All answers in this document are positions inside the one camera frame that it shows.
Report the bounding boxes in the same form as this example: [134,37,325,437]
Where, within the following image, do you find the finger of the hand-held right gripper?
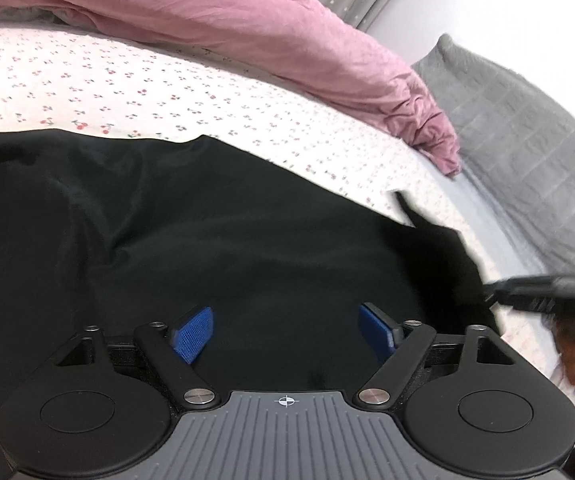
[484,272,575,317]

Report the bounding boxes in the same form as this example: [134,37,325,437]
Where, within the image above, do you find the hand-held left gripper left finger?
[55,306,218,407]

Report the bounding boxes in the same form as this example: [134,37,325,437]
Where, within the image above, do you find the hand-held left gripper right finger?
[355,302,517,406]

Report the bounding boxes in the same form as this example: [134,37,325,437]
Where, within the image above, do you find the black pants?
[0,129,502,480]

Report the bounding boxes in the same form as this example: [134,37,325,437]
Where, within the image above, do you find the grey quilted blanket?
[411,33,575,306]

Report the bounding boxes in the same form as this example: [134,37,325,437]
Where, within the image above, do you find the cherry print bed sheet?
[0,25,575,391]

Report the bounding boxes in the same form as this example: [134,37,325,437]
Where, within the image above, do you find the pink duvet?
[0,0,463,177]

